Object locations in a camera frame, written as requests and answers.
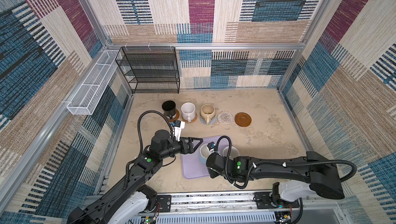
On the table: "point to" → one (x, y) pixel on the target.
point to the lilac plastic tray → (192, 165)
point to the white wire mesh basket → (83, 101)
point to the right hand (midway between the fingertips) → (210, 167)
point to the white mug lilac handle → (233, 153)
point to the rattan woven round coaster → (193, 121)
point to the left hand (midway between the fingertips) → (198, 139)
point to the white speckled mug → (188, 111)
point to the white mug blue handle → (205, 150)
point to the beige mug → (207, 111)
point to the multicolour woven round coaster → (225, 117)
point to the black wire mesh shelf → (149, 69)
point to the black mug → (169, 107)
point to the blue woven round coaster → (210, 122)
